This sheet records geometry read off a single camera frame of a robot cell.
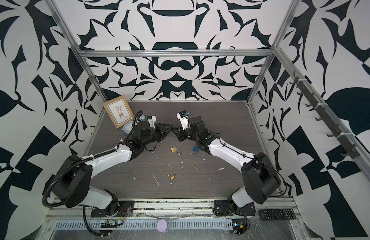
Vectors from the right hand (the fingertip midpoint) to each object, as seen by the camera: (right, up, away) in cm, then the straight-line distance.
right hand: (174, 128), depth 81 cm
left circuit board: (-29, -44, -11) cm, 53 cm away
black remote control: (+51, -40, -9) cm, 66 cm away
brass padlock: (-1, -14, +13) cm, 19 cm away
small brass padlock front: (-1, -28, +3) cm, 28 cm away
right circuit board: (+31, -45, -10) cm, 56 cm away
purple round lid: (-4, -40, -18) cm, 44 cm away
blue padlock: (+13, -14, +13) cm, 23 cm away
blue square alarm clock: (-33, -1, +20) cm, 38 cm away
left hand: (0, +3, -1) cm, 3 cm away
